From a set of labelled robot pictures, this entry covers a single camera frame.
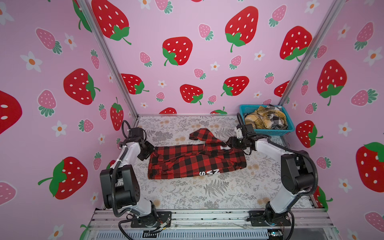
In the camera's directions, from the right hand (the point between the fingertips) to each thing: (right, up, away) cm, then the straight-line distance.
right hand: (229, 142), depth 95 cm
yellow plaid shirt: (+26, +17, +12) cm, 33 cm away
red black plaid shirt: (-10, -9, -1) cm, 14 cm away
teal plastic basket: (+21, +25, +20) cm, 38 cm away
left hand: (-49, -4, -4) cm, 50 cm away
